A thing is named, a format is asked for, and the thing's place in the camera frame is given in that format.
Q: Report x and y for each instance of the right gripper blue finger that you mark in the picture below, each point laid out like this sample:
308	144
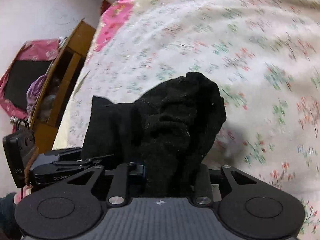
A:
141	170

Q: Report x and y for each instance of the black pants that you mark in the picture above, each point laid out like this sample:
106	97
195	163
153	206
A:
169	129

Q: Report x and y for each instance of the metal cylinder on cabinet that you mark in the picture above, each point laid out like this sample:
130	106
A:
14	120

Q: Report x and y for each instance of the purple knitted cloth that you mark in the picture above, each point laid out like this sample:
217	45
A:
34	92

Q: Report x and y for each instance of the grey clothes in cabinet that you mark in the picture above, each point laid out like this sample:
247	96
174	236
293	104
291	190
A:
47	102

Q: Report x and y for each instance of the wooden bedside cabinet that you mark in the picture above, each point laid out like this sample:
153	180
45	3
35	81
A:
66	67

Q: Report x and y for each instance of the pink floral cloth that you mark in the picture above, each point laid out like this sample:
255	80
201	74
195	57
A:
32	61

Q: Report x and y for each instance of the floral bed sheet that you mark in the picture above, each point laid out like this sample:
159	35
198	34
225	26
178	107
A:
262	54

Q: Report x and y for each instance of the black camera box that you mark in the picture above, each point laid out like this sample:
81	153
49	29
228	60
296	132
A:
19	148

